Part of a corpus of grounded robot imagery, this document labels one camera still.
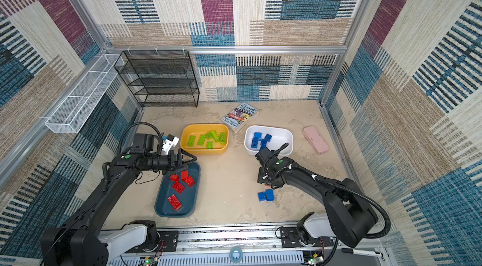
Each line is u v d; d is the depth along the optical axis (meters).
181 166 0.67
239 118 1.11
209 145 1.00
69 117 0.70
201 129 1.05
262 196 0.83
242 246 0.73
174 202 0.81
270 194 0.83
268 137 1.02
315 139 1.01
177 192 0.85
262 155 0.69
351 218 0.42
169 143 0.74
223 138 1.02
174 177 0.88
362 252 0.70
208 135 1.02
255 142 1.00
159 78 1.09
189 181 0.85
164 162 0.67
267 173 0.66
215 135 1.02
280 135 1.04
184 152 0.70
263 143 0.99
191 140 1.02
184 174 0.85
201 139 1.02
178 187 0.87
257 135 1.02
